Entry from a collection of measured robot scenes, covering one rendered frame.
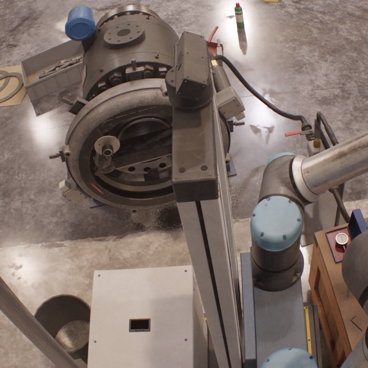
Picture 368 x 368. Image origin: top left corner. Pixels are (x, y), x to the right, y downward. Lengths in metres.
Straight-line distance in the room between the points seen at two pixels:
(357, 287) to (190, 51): 0.43
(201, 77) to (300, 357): 0.78
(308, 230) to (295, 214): 1.32
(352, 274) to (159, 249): 2.12
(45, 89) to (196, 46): 3.24
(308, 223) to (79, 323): 1.30
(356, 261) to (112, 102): 1.58
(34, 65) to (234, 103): 2.37
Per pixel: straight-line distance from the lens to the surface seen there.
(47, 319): 2.48
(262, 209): 1.51
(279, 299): 1.66
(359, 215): 2.17
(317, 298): 2.49
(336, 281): 2.13
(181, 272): 1.75
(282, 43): 4.06
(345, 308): 2.08
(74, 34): 2.78
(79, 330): 2.55
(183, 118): 0.81
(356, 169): 1.48
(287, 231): 1.47
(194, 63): 0.77
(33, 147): 3.64
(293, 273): 1.64
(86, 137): 2.28
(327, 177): 1.52
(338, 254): 2.19
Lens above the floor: 2.33
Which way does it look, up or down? 50 degrees down
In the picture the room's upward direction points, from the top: 13 degrees counter-clockwise
